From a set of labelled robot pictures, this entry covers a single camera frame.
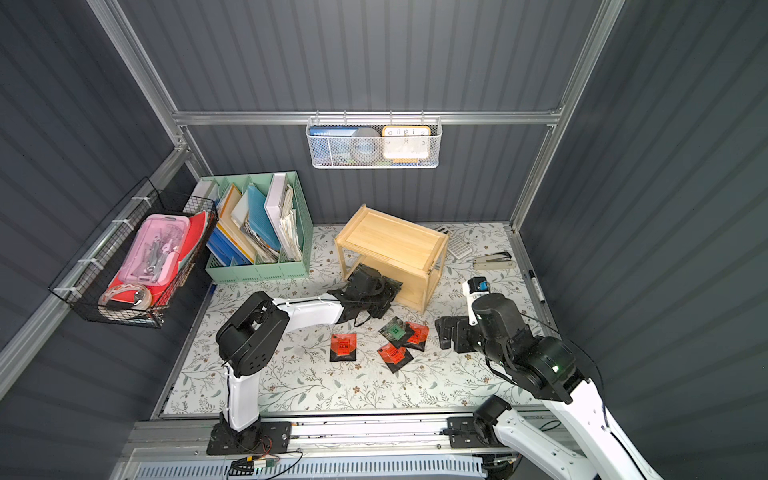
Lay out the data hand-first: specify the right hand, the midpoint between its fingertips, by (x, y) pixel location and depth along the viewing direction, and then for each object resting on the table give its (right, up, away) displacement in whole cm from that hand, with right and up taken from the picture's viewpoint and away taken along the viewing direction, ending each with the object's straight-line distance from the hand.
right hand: (460, 321), depth 66 cm
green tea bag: (-14, -8, +26) cm, 31 cm away
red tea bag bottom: (-14, -15, +21) cm, 30 cm away
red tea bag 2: (-8, -10, +25) cm, 28 cm away
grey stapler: (+23, +12, +45) cm, 52 cm away
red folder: (-76, +5, +1) cm, 76 cm away
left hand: (-13, +3, +27) cm, 30 cm away
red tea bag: (-30, -13, +23) cm, 40 cm away
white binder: (-52, +32, +27) cm, 67 cm away
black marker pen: (+37, +3, +41) cm, 56 cm away
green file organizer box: (-68, +16, +33) cm, 77 cm away
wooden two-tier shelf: (-11, +16, +21) cm, 28 cm away
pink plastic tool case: (-73, +14, +6) cm, 75 cm away
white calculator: (+10, +18, +46) cm, 51 cm away
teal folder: (-57, +26, +28) cm, 69 cm away
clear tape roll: (-78, +7, +1) cm, 78 cm away
